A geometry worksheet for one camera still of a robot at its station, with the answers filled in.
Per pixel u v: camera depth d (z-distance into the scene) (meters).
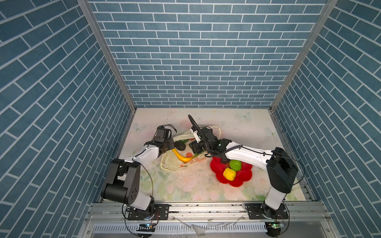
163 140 0.72
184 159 0.90
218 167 0.88
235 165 0.85
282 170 0.47
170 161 0.87
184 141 0.96
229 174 0.81
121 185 0.44
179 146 0.95
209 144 0.64
